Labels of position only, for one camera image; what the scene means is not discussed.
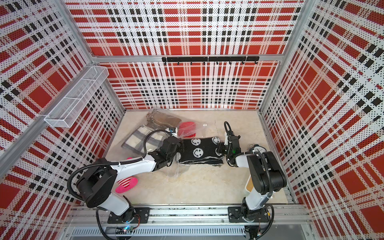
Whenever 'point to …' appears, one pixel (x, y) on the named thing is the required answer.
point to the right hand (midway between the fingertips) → (220, 143)
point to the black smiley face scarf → (201, 151)
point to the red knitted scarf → (187, 129)
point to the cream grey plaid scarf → (135, 141)
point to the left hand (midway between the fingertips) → (183, 138)
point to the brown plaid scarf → (159, 119)
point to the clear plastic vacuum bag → (203, 129)
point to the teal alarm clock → (257, 148)
